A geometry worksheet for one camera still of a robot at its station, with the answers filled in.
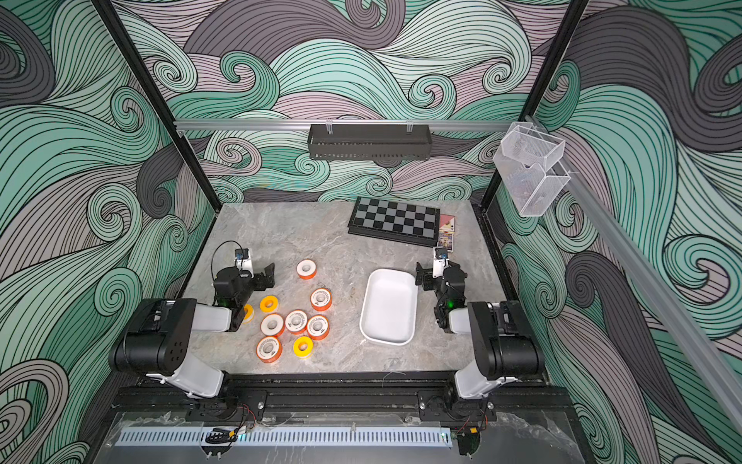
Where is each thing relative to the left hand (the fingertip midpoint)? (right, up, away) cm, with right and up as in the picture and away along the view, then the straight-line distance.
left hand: (259, 261), depth 93 cm
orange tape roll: (+15, -3, +6) cm, 16 cm away
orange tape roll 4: (+21, -19, -8) cm, 29 cm away
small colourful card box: (+67, +10, +17) cm, 70 cm away
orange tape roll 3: (+14, -18, -7) cm, 24 cm away
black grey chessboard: (+47, +14, +17) cm, 52 cm away
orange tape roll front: (+7, -24, -11) cm, 28 cm away
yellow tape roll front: (+19, -23, -10) cm, 31 cm away
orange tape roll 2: (+21, -12, -1) cm, 24 cm away
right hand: (+59, 0, 0) cm, 59 cm away
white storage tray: (+43, -15, -3) cm, 45 cm away
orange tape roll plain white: (+7, -19, -7) cm, 21 cm away
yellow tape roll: (+4, -13, -3) cm, 14 cm away
